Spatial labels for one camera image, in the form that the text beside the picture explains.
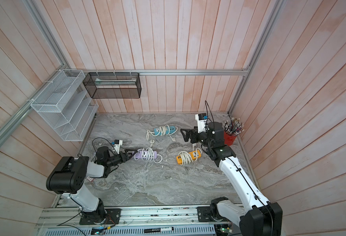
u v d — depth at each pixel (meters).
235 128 0.90
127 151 0.82
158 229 0.69
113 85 1.01
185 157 0.88
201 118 0.65
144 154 0.90
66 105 0.73
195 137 0.67
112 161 0.80
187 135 0.67
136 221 0.73
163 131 1.01
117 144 0.86
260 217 0.38
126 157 0.82
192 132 0.66
